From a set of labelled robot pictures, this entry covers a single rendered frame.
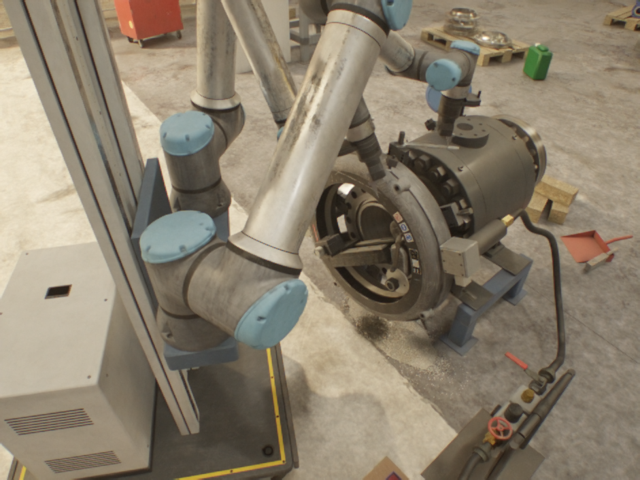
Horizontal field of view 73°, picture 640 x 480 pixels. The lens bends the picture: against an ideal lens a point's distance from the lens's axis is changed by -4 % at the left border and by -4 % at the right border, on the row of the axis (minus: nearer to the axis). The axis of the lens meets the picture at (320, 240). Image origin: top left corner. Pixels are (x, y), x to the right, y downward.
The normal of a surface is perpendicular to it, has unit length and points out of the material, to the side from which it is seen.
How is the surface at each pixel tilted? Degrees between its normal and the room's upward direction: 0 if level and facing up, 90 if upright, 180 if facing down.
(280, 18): 90
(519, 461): 0
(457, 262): 90
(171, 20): 90
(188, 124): 5
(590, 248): 0
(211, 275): 28
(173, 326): 70
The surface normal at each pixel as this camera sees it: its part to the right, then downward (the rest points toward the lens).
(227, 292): -0.42, -0.11
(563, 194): -0.73, 0.44
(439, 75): -0.50, 0.58
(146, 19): 0.71, 0.46
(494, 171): 0.46, -0.21
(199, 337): 0.21, 0.33
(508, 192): 0.60, 0.15
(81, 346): 0.00, -0.76
